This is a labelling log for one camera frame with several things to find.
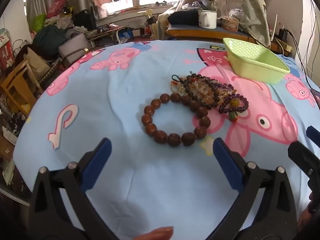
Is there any grey handbag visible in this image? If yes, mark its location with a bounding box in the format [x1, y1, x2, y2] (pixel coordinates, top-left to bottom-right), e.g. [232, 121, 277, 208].
[58, 33, 93, 67]

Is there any dark bead bracelet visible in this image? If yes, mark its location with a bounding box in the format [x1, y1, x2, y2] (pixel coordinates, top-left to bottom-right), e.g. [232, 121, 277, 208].
[184, 73, 222, 110]

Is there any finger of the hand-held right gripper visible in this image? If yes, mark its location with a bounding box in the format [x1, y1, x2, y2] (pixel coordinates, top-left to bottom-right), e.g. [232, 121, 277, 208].
[306, 126, 320, 143]
[287, 140, 320, 195]

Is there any folding table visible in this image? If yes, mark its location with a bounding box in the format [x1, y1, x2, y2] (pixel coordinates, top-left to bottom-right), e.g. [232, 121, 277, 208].
[85, 25, 130, 45]

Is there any red bag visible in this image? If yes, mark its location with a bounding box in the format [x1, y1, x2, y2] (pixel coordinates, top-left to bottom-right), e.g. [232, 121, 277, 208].
[46, 0, 68, 19]

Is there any white enamel mug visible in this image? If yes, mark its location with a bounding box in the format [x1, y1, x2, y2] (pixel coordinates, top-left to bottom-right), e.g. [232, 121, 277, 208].
[197, 9, 217, 30]

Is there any purple bead bracelet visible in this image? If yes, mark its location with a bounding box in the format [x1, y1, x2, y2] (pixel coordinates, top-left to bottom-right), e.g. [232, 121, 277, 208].
[218, 92, 250, 114]

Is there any clear plastic bag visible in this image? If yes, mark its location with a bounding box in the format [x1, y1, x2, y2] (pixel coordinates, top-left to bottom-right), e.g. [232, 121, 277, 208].
[229, 8, 244, 20]

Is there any person's left hand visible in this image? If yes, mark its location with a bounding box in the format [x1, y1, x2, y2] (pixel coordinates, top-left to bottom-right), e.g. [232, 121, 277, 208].
[134, 226, 174, 240]

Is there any person's right hand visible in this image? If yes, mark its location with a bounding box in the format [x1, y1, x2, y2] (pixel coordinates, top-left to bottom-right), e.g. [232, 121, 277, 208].
[297, 192, 320, 233]

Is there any green plastic bag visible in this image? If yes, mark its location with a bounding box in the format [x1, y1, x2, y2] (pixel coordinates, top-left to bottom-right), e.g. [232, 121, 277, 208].
[30, 14, 47, 32]

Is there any wooden desk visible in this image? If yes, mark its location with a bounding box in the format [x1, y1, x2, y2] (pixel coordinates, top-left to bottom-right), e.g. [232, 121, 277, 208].
[165, 25, 293, 55]

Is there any black power adapter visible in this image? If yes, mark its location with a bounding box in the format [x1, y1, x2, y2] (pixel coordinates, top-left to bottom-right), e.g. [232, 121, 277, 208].
[279, 28, 292, 42]

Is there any large brown wooden bead bracelet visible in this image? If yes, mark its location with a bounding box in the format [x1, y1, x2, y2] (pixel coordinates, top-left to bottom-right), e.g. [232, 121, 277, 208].
[141, 92, 211, 147]

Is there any wooden chair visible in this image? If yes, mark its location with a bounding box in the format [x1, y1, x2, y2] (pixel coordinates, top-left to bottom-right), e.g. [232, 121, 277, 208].
[1, 60, 44, 115]

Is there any cartoon printed package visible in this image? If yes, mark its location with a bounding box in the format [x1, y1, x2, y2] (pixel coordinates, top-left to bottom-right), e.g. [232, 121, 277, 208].
[0, 29, 14, 70]

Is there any green plastic basket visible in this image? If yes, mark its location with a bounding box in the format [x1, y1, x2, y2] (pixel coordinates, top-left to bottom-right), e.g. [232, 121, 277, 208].
[222, 37, 291, 85]

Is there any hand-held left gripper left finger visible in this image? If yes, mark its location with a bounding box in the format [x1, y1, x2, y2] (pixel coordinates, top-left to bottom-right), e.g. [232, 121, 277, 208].
[27, 137, 118, 240]

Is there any round woven basket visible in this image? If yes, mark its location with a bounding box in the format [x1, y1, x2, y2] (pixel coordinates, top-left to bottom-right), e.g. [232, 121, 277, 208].
[222, 16, 239, 32]

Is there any blue shoe box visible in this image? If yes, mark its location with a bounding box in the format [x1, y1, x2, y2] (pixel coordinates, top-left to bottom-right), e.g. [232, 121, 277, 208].
[117, 29, 140, 44]

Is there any cartoon pig printed blanket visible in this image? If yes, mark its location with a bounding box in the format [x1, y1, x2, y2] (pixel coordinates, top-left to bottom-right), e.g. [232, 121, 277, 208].
[12, 39, 320, 240]

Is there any grey-green floral cloth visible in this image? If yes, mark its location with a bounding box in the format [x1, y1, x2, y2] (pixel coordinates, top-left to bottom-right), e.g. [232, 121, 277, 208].
[214, 0, 272, 49]

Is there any smartphone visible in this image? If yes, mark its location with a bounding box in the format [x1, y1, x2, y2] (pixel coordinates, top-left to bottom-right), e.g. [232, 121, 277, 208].
[311, 88, 320, 107]

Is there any dark green bag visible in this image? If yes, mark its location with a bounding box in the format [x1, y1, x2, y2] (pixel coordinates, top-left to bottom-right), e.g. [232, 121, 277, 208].
[32, 25, 68, 55]

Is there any dark folded cushion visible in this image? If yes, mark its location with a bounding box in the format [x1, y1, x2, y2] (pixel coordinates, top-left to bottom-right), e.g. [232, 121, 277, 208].
[167, 9, 200, 26]

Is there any yellow crystal bead bracelet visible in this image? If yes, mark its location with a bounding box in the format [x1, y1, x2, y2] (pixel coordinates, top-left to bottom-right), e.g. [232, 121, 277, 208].
[185, 80, 218, 103]

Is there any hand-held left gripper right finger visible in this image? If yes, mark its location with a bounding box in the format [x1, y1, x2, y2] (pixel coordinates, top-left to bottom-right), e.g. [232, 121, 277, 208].
[205, 137, 299, 240]

